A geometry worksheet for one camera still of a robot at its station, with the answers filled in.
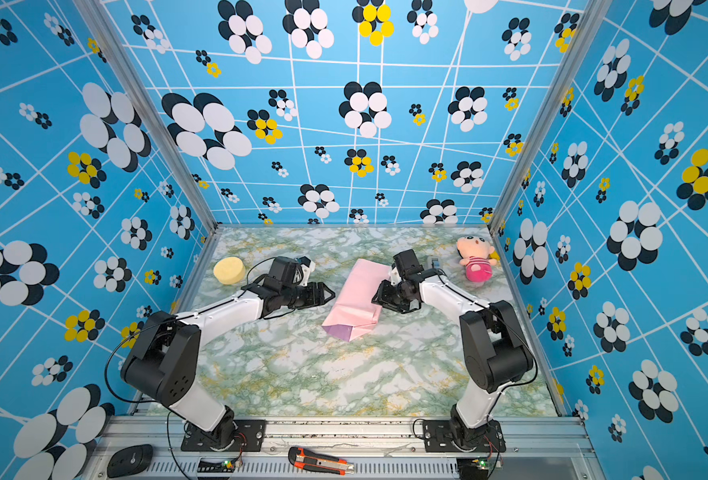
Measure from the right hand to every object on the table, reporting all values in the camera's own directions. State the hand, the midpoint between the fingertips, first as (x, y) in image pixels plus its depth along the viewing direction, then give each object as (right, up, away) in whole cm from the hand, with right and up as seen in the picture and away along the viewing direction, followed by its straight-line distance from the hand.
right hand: (379, 301), depth 92 cm
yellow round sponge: (-52, +9, +11) cm, 54 cm away
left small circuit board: (-40, -36, -20) cm, 58 cm away
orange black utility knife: (-19, -33, -22) cm, 44 cm away
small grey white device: (+20, +12, +10) cm, 25 cm away
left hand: (-15, +2, -2) cm, 15 cm away
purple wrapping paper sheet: (-7, 0, -3) cm, 8 cm away
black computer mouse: (-59, -33, -23) cm, 72 cm away
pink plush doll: (+35, +15, +12) cm, 40 cm away
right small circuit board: (+21, -36, -21) cm, 47 cm away
